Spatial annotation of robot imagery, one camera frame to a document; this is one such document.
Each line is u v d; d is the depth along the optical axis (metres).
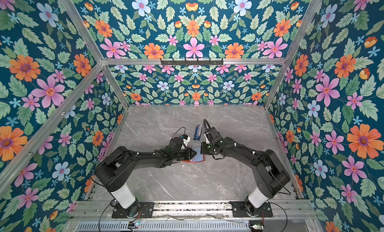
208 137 0.70
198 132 1.03
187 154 0.81
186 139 0.85
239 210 0.73
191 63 0.93
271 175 0.45
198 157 0.90
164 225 0.70
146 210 0.73
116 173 0.46
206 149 0.78
